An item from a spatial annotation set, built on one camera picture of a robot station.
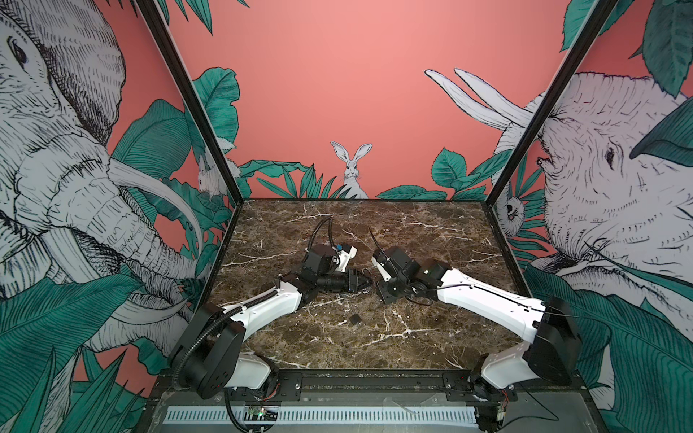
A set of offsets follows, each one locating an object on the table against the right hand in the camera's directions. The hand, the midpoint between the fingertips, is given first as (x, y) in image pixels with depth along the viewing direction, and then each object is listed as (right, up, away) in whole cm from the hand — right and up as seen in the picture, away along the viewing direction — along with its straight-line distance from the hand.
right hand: (377, 288), depth 79 cm
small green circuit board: (-31, -30, -9) cm, 45 cm away
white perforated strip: (-43, -32, -9) cm, 55 cm away
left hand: (-2, +3, -1) cm, 3 cm away
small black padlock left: (-6, -12, +7) cm, 15 cm away
